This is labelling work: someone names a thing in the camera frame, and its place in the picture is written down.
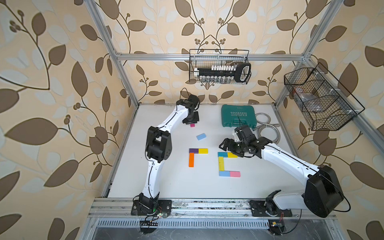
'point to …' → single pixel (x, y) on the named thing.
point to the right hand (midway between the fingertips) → (224, 148)
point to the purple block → (193, 150)
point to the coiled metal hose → (268, 130)
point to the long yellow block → (221, 165)
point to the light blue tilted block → (201, 136)
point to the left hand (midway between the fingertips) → (192, 119)
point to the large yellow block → (203, 151)
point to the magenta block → (192, 125)
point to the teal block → (224, 154)
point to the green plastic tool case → (238, 115)
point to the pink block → (235, 174)
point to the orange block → (191, 160)
